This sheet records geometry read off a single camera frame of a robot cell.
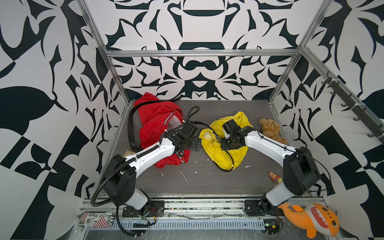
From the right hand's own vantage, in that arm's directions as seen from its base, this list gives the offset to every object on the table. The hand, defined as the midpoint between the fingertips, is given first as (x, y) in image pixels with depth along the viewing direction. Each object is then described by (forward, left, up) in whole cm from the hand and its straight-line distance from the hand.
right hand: (223, 143), depth 89 cm
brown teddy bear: (+10, -32, -1) cm, 34 cm away
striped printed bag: (-36, +63, -3) cm, 73 cm away
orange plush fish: (-37, -35, +1) cm, 51 cm away
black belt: (+11, +4, -2) cm, 12 cm away
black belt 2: (+20, +61, -3) cm, 65 cm away
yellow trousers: (+5, +7, -4) cm, 10 cm away
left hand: (0, +18, +5) cm, 19 cm away
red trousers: (+12, +40, +8) cm, 43 cm away
